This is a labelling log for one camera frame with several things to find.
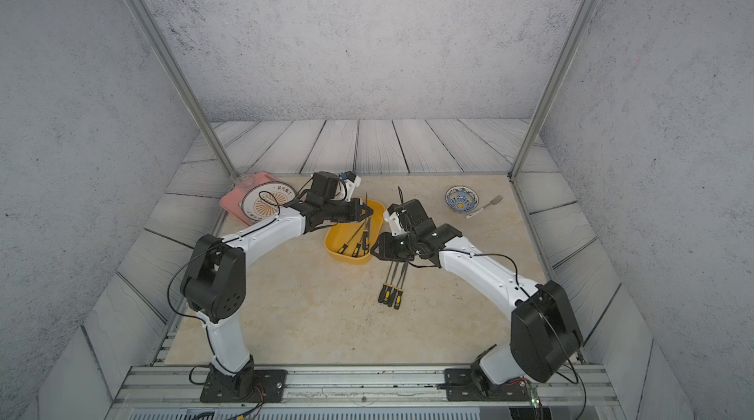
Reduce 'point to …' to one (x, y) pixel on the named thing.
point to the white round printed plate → (264, 199)
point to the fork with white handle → (494, 201)
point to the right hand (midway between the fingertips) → (375, 252)
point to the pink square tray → (232, 200)
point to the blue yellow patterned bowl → (461, 198)
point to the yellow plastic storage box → (351, 241)
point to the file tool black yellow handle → (343, 248)
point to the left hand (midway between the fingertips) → (377, 212)
